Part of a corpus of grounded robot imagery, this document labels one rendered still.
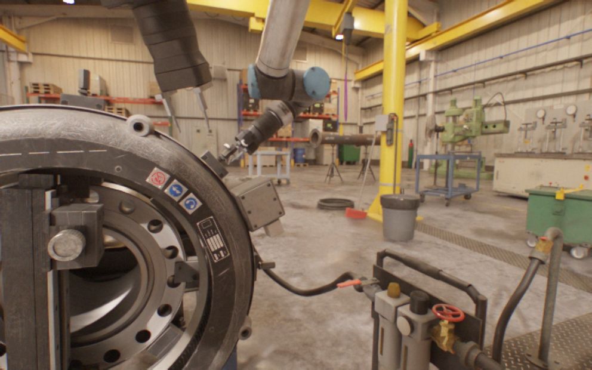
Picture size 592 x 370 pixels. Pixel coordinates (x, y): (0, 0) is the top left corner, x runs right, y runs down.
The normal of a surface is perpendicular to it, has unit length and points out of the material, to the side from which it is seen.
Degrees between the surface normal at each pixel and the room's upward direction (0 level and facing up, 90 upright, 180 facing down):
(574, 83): 90
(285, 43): 144
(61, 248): 90
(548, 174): 90
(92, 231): 90
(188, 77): 114
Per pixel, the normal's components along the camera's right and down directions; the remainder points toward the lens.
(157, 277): 0.43, 0.11
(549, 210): -0.87, 0.05
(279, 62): 0.22, 0.87
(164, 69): -0.14, 0.46
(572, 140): -0.99, 0.02
